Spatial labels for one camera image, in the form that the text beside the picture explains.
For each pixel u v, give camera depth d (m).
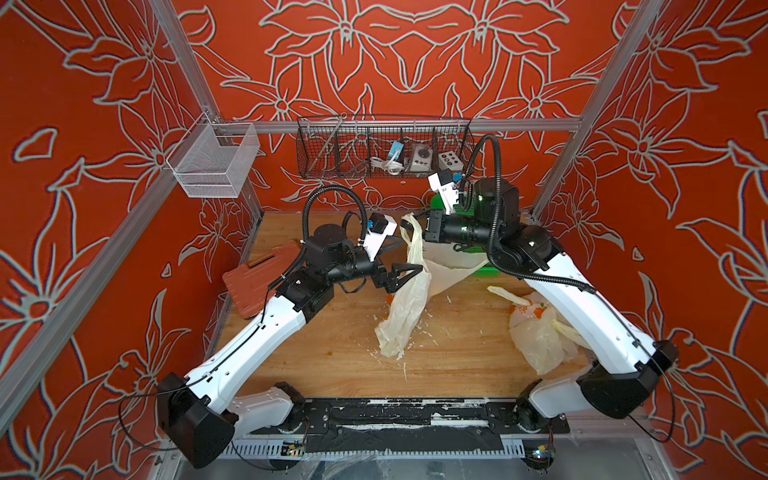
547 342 0.72
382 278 0.57
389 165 0.85
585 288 0.42
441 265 0.73
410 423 0.73
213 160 0.93
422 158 0.91
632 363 0.38
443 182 0.56
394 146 0.83
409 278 0.59
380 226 0.54
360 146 1.01
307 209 1.19
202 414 0.37
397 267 0.57
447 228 0.54
